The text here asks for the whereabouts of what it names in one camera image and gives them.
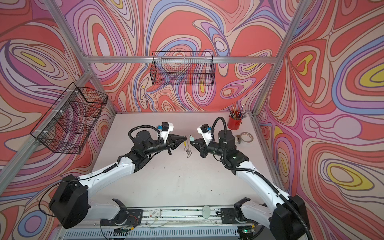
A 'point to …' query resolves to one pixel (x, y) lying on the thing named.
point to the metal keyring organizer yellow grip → (187, 148)
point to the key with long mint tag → (191, 138)
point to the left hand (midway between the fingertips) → (187, 138)
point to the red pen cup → (233, 124)
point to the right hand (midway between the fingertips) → (193, 145)
